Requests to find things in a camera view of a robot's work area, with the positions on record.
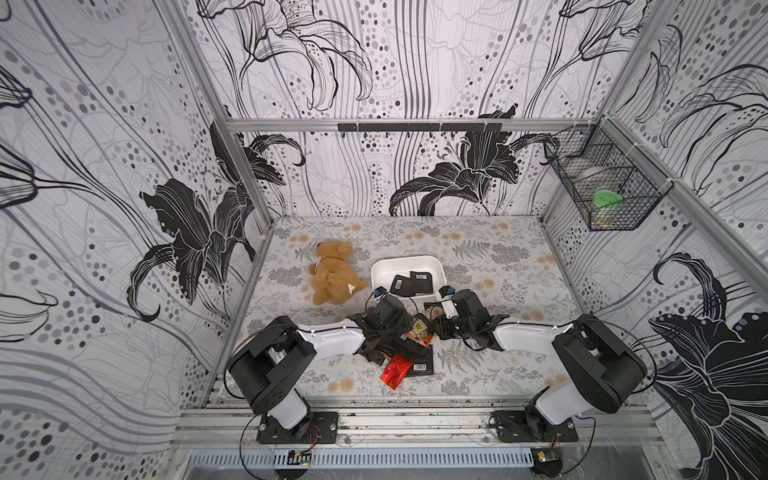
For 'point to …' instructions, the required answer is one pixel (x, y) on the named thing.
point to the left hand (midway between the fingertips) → (411, 327)
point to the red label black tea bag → (422, 282)
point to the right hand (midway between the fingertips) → (433, 321)
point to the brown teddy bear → (335, 278)
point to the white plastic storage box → (385, 268)
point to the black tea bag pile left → (384, 342)
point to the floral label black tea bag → (434, 309)
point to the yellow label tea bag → (419, 329)
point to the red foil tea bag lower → (396, 371)
